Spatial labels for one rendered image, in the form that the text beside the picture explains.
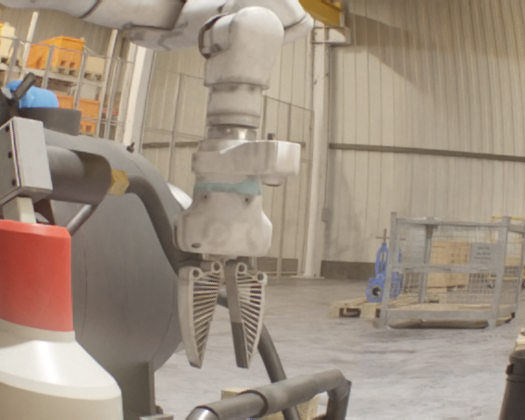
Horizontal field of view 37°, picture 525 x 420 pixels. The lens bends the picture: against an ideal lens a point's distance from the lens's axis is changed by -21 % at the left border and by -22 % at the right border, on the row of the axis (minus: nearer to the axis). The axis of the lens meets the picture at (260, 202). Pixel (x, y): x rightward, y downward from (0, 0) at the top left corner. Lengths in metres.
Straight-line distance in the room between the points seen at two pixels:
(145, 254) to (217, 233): 0.73
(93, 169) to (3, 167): 0.23
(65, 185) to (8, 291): 0.94
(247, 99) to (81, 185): 0.33
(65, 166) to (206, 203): 0.28
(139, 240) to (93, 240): 0.17
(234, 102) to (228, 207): 0.11
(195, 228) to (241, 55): 0.19
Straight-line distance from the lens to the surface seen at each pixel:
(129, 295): 1.64
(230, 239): 0.98
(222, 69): 0.99
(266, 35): 1.00
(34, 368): 0.25
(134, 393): 1.86
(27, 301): 0.26
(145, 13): 1.26
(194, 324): 0.99
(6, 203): 1.09
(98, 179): 1.27
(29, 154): 1.10
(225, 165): 0.97
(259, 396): 0.73
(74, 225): 1.36
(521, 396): 2.37
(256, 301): 1.03
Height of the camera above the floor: 0.70
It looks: 2 degrees up
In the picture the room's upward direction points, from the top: 4 degrees clockwise
